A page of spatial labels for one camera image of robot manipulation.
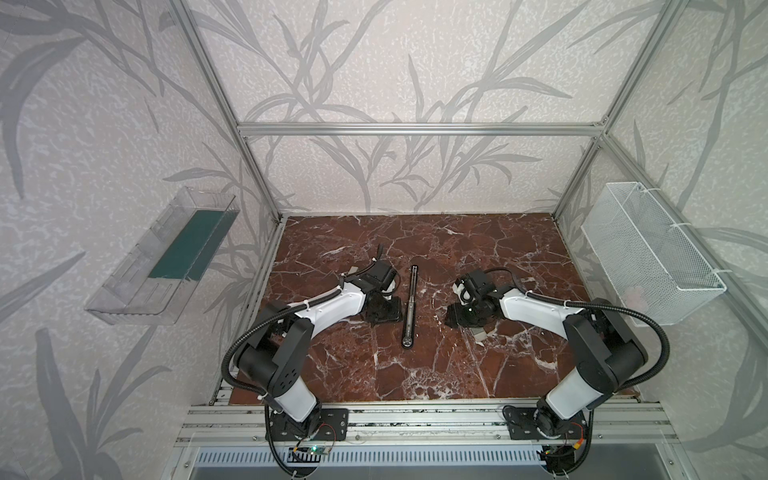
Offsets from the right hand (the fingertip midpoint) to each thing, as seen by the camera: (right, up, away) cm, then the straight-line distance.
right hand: (451, 312), depth 92 cm
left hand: (-15, +2, -3) cm, 16 cm away
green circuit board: (-36, -28, -21) cm, 50 cm away
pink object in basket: (+43, +8, -18) cm, 47 cm away
